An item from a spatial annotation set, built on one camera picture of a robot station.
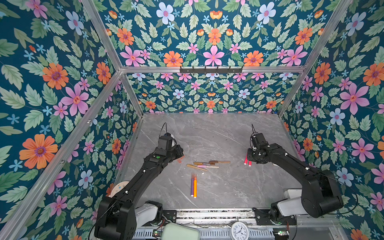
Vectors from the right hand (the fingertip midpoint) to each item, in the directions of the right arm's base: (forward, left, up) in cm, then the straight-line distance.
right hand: (249, 155), depth 90 cm
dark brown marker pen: (-1, +19, -6) cm, 19 cm away
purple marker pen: (-15, +35, -5) cm, 39 cm away
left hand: (+1, +38, +11) cm, 40 cm away
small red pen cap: (+1, +44, -6) cm, 45 cm away
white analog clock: (-38, +12, -2) cm, 39 cm away
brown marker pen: (-2, +29, -5) cm, 30 cm away
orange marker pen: (-17, +33, -6) cm, 38 cm away
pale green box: (-37, +41, -4) cm, 56 cm away
